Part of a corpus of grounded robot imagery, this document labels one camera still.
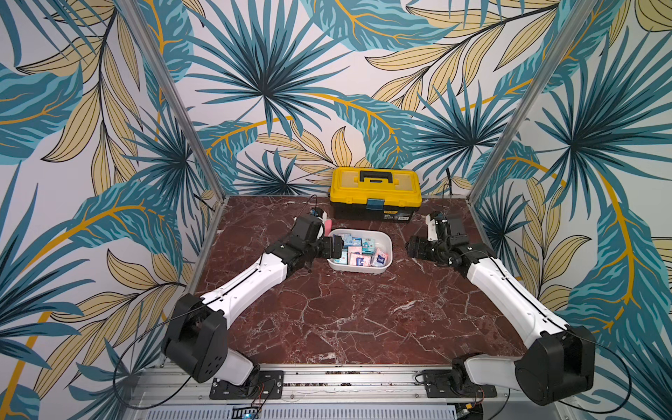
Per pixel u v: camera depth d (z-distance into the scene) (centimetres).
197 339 41
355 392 73
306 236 63
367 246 100
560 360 40
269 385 72
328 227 107
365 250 98
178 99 86
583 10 68
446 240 63
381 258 96
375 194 99
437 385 73
